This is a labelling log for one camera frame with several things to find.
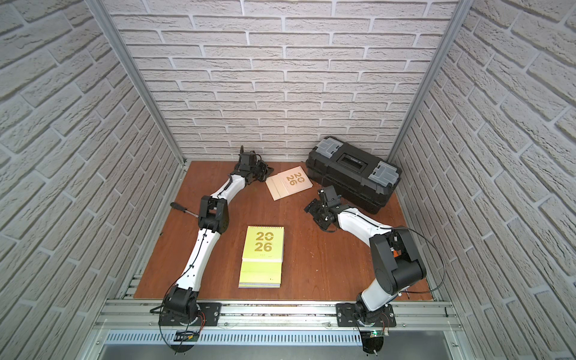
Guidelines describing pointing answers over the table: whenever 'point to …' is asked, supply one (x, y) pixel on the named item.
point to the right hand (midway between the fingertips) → (311, 212)
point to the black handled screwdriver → (184, 210)
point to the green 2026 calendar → (262, 255)
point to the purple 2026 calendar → (258, 285)
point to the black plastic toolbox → (361, 181)
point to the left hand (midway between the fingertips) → (280, 163)
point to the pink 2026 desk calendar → (288, 183)
